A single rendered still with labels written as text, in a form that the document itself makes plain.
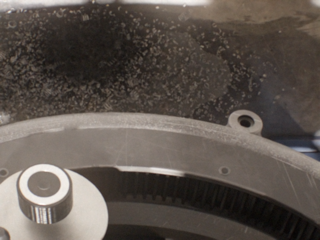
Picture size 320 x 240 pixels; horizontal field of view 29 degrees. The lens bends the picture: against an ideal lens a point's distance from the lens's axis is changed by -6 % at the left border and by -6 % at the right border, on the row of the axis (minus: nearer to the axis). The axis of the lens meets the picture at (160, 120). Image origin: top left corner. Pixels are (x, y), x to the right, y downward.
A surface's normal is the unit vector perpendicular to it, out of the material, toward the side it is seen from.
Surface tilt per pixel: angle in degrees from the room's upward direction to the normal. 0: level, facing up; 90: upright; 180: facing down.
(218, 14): 0
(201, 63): 1
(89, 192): 90
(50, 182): 90
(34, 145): 90
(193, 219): 42
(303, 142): 0
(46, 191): 90
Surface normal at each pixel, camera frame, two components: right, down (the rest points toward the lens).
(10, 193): 0.10, -0.70
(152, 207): 0.00, 0.11
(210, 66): 0.09, 0.71
